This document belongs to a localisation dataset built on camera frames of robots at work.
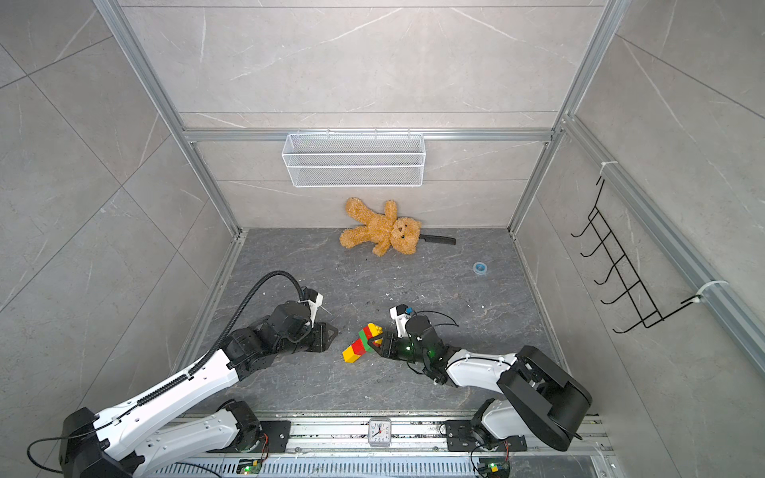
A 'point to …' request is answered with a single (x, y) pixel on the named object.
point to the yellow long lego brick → (375, 331)
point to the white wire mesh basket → (355, 159)
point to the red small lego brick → (359, 348)
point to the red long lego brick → (368, 333)
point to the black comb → (438, 239)
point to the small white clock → (380, 431)
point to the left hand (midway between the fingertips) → (338, 328)
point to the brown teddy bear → (384, 232)
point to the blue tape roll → (480, 268)
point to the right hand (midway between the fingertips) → (374, 344)
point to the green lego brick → (366, 344)
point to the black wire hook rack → (637, 294)
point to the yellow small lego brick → (350, 355)
